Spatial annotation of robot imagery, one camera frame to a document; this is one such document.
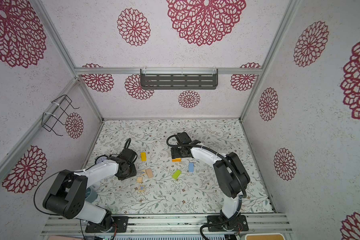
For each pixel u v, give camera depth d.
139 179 0.88
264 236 0.67
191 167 0.95
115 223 0.73
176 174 0.91
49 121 0.73
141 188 0.85
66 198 0.44
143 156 0.97
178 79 0.94
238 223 0.71
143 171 0.91
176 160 0.97
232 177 0.48
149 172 0.92
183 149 0.80
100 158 0.95
